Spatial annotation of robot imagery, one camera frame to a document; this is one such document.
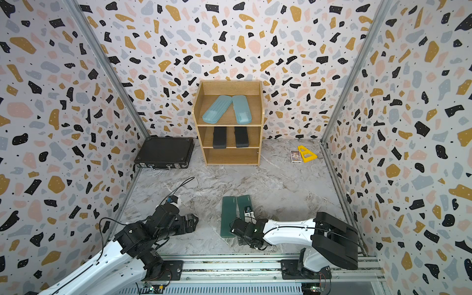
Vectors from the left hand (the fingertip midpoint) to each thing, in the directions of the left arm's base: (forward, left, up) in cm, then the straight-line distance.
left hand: (192, 221), depth 77 cm
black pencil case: (+43, -9, +7) cm, 44 cm away
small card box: (+43, -53, -10) cm, 69 cm away
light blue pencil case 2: (+44, -21, +23) cm, 54 cm away
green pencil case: (+8, -14, -10) cm, 19 cm away
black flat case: (+45, +26, -7) cm, 52 cm away
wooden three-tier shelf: (+61, -3, +23) cm, 65 cm away
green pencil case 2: (+13, -21, -10) cm, 27 cm away
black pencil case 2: (+43, -20, +7) cm, 48 cm away
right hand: (-3, -23, -11) cm, 26 cm away
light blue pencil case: (+45, -9, +23) cm, 51 cm away
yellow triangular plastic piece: (+47, -60, -10) cm, 77 cm away
